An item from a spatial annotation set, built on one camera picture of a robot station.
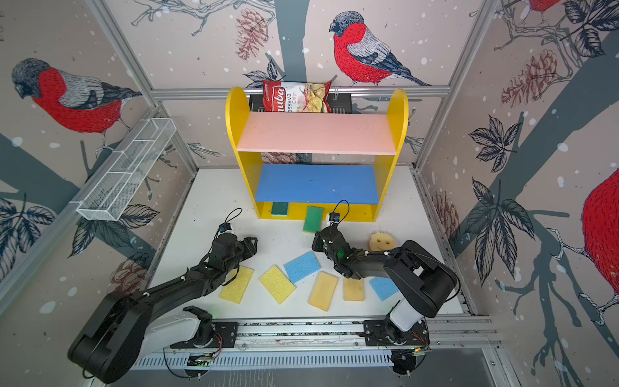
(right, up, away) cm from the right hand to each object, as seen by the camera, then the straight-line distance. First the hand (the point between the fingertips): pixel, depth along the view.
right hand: (314, 233), depth 91 cm
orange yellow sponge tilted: (+3, -18, -10) cm, 21 cm away
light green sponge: (-1, +4, +8) cm, 9 cm away
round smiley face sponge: (+26, -4, +1) cm, 27 cm away
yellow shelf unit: (+12, +32, +32) cm, 46 cm away
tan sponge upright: (+14, -18, -10) cm, 24 cm away
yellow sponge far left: (-27, -18, -10) cm, 34 cm away
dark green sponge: (-15, +8, +11) cm, 20 cm away
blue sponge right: (+25, -17, -9) cm, 31 cm away
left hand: (-22, -1, -2) cm, 22 cm away
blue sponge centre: (-4, -12, -5) cm, 13 cm away
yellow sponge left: (-13, -17, -7) cm, 22 cm away
